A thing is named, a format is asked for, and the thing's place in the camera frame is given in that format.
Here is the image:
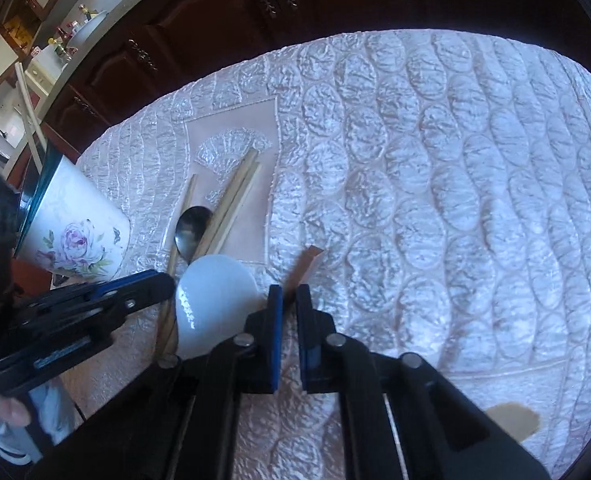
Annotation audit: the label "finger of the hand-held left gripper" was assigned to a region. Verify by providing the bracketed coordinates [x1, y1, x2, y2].
[12, 270, 176, 318]
[0, 297, 141, 393]

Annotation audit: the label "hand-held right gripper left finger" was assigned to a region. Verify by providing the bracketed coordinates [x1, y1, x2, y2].
[28, 284, 284, 480]

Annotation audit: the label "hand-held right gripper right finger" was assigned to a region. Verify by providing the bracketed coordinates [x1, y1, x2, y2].
[295, 284, 551, 480]

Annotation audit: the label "brown square-tipped chopstick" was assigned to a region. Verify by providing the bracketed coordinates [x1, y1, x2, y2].
[282, 244, 326, 308]

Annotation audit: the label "white ceramic spoon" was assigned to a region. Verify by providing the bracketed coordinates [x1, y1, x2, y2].
[174, 254, 268, 361]

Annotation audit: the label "metal spoon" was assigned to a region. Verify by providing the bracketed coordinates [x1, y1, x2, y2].
[172, 205, 215, 265]

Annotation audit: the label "white floral cup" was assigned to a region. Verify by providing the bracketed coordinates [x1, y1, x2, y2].
[12, 140, 131, 278]

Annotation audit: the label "person's left hand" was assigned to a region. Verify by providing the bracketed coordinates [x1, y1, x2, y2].
[0, 391, 31, 427]

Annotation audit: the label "white quilted tablecloth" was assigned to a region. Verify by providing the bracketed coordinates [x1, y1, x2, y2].
[50, 29, 591, 480]

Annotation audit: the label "row of condiment bottles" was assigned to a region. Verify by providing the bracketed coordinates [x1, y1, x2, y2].
[32, 4, 101, 63]

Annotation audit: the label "dark wooden base cabinets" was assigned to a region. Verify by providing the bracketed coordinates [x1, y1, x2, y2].
[5, 0, 591, 171]

